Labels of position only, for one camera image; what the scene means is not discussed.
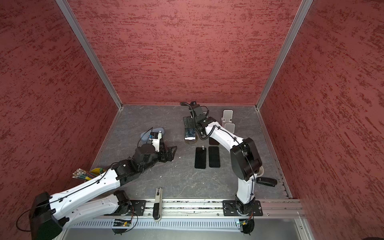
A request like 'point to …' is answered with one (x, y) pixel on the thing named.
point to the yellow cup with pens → (83, 174)
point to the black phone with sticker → (213, 142)
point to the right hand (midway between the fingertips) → (191, 121)
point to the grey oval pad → (144, 135)
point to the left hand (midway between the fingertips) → (170, 149)
